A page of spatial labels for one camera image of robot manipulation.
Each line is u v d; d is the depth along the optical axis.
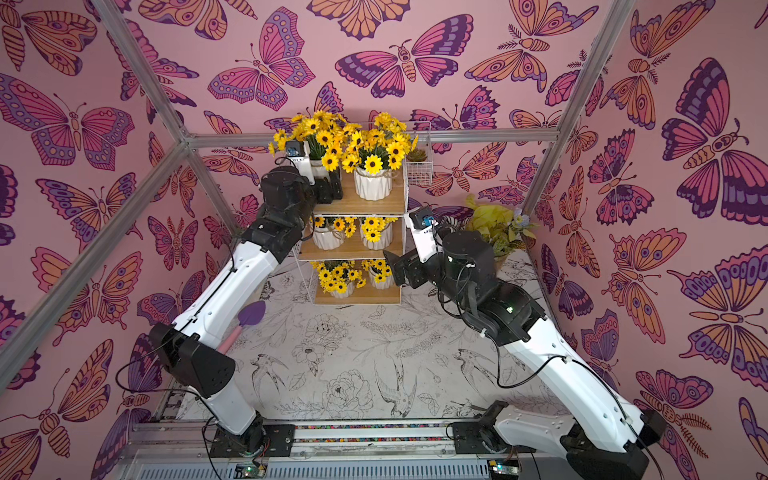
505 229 0.92
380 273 0.88
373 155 0.57
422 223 0.48
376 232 0.70
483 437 0.66
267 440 0.73
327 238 0.78
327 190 0.66
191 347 0.43
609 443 0.37
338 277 0.90
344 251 0.83
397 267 0.53
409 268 0.52
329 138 0.64
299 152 0.59
